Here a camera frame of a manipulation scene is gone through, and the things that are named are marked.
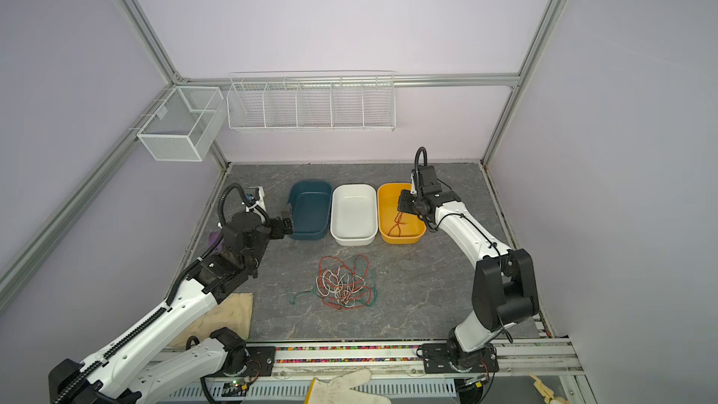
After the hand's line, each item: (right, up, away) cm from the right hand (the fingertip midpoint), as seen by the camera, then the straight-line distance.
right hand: (405, 202), depth 89 cm
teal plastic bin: (-35, -1, +21) cm, 41 cm away
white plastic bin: (-18, -5, +16) cm, 24 cm away
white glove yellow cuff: (-19, -46, -20) cm, 54 cm away
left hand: (-37, -1, -14) cm, 40 cm away
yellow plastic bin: (-1, -9, +10) cm, 14 cm away
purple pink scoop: (-67, -12, +8) cm, 69 cm away
